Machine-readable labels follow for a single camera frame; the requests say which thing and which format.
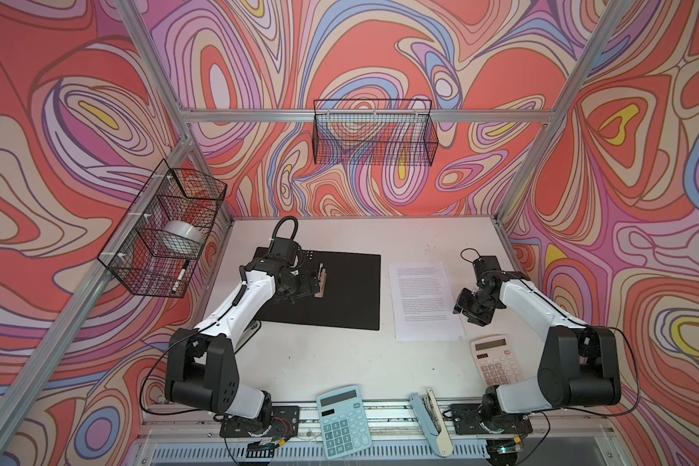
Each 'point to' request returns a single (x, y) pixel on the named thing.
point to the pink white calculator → (496, 358)
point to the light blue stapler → (432, 422)
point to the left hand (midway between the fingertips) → (309, 287)
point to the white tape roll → (184, 228)
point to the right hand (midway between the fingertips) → (462, 319)
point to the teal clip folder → (351, 297)
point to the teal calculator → (344, 421)
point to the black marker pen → (180, 277)
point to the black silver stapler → (247, 335)
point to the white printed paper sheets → (423, 303)
